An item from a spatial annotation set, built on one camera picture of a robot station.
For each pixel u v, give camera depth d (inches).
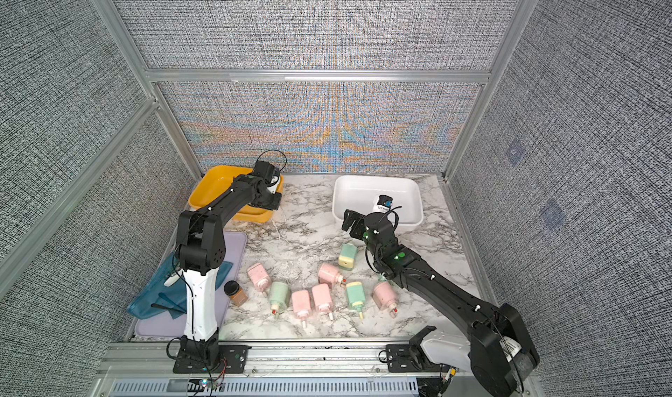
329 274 32.1
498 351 15.7
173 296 33.2
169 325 30.7
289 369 28.8
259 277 32.3
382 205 27.6
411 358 26.1
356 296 30.8
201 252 22.7
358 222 27.7
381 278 23.1
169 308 32.3
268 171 33.6
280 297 30.7
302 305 30.2
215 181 45.7
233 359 28.9
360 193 47.6
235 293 30.2
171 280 34.6
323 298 31.1
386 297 30.7
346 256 34.4
